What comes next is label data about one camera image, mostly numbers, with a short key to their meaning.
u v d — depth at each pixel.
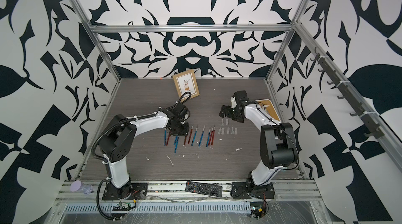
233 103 0.86
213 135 0.93
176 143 0.89
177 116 0.76
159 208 0.71
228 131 0.94
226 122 0.97
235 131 0.94
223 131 0.94
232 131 0.94
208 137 0.91
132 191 0.73
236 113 0.67
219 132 0.94
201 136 0.92
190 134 0.94
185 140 0.91
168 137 0.91
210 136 0.92
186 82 1.05
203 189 0.74
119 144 0.49
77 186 0.68
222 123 0.96
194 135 0.94
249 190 0.67
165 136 0.91
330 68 0.63
